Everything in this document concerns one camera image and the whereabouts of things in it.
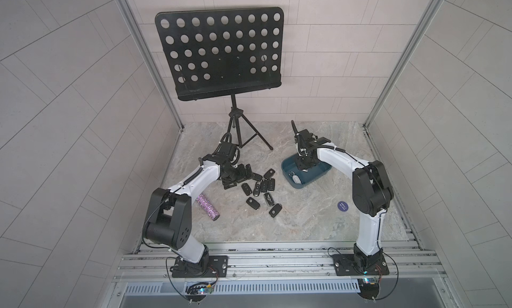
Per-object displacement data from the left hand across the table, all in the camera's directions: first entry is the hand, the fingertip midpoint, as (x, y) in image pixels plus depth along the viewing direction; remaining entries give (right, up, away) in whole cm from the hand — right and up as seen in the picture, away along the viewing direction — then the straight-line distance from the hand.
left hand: (250, 177), depth 88 cm
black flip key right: (+10, -4, +5) cm, 11 cm away
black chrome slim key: (+3, -5, +2) cm, 7 cm away
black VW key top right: (+9, 0, +8) cm, 12 cm away
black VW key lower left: (+1, -11, -1) cm, 12 cm away
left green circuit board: (-16, -34, -22) cm, 44 cm away
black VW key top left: (+3, -1, +6) cm, 7 cm away
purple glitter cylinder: (-16, -13, -6) cm, 21 cm away
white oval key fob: (+22, -2, +6) cm, 23 cm away
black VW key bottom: (+11, -14, -3) cm, 18 cm away
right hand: (+24, +5, +9) cm, 26 cm away
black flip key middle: (+6, -5, +3) cm, 9 cm away
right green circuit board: (+42, -34, -21) cm, 58 cm away
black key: (-2, -6, +2) cm, 6 cm away
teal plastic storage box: (+19, +4, +11) cm, 22 cm away
